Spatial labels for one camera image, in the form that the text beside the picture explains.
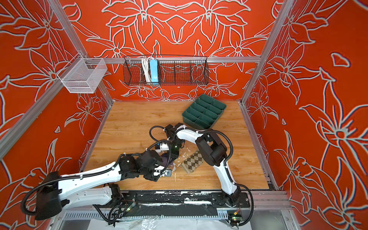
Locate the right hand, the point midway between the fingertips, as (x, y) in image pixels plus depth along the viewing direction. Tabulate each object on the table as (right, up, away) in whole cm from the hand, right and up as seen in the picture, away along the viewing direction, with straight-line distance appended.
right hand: (168, 159), depth 86 cm
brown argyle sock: (+14, -2, -1) cm, 15 cm away
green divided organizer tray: (+24, +30, +18) cm, 42 cm away
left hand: (-3, 0, -9) cm, 9 cm away
